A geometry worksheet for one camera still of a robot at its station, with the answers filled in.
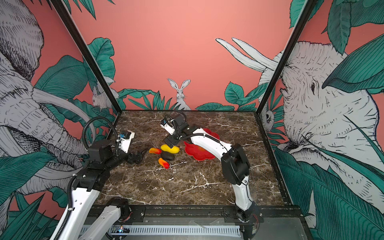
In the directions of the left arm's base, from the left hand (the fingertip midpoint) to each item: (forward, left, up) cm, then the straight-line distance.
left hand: (138, 142), depth 71 cm
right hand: (+12, -12, -9) cm, 19 cm away
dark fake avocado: (+4, -11, -22) cm, 25 cm away
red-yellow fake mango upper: (+8, -2, -22) cm, 23 cm away
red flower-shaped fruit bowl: (+7, -31, -25) cm, 40 cm away
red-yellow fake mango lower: (0, -9, -24) cm, 26 cm away
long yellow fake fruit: (+9, -9, -22) cm, 25 cm away
